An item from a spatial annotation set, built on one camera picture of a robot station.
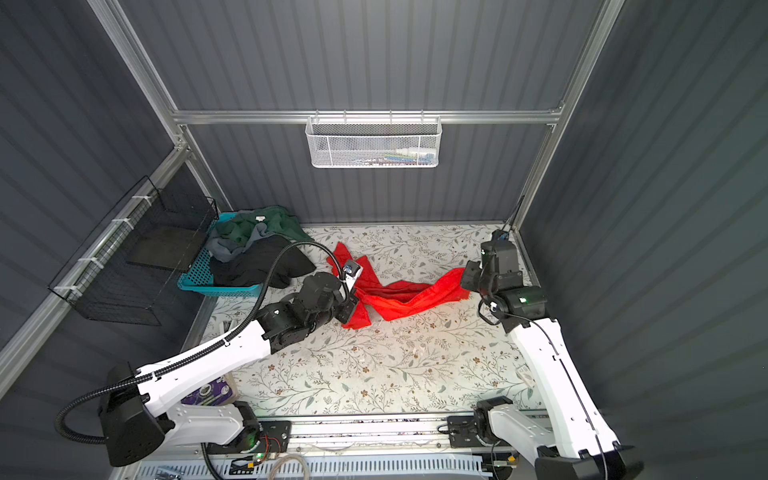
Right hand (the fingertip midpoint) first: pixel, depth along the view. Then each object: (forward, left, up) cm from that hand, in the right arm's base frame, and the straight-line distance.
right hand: (477, 269), depth 73 cm
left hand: (-2, +31, -5) cm, 32 cm away
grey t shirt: (+16, +75, -11) cm, 77 cm away
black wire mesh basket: (-1, +86, +2) cm, 86 cm away
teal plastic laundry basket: (+13, +86, -20) cm, 89 cm away
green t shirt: (+22, +71, -6) cm, 74 cm away
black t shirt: (+10, +64, -11) cm, 65 cm away
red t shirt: (-5, +20, -6) cm, 22 cm away
